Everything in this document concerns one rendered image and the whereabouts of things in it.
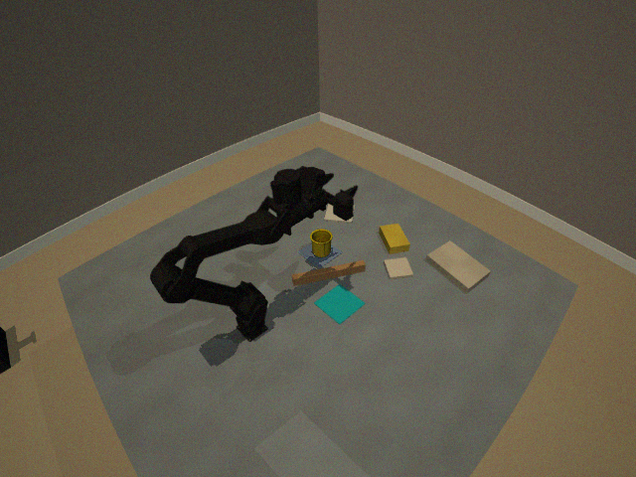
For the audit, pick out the beige flat square tile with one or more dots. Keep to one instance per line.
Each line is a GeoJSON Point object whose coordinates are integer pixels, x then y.
{"type": "Point", "coordinates": [398, 268]}

